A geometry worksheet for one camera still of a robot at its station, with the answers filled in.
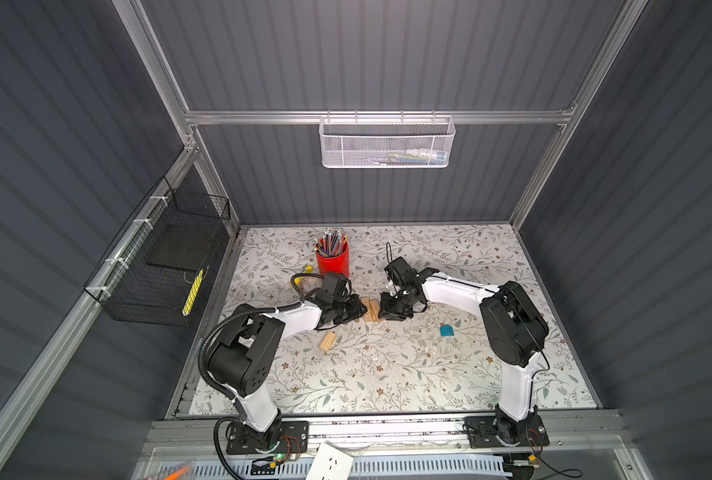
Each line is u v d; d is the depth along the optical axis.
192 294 0.69
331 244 0.98
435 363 0.86
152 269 0.73
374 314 0.94
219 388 0.48
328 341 0.89
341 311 0.80
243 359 0.47
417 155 0.92
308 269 1.05
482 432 0.73
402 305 0.81
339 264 1.01
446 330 0.91
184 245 0.80
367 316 0.93
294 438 0.72
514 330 0.55
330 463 0.67
